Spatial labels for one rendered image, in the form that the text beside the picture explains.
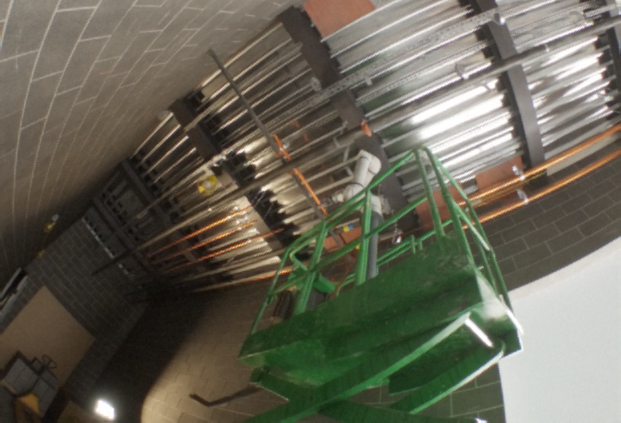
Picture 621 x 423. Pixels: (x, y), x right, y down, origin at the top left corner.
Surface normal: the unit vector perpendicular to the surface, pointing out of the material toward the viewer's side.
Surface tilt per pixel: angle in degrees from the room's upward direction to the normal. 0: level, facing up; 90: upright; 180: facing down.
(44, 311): 90
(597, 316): 90
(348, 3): 180
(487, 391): 90
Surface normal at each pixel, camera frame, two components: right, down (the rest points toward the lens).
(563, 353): -0.52, -0.79
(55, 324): 0.83, -0.36
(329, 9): -0.22, 0.49
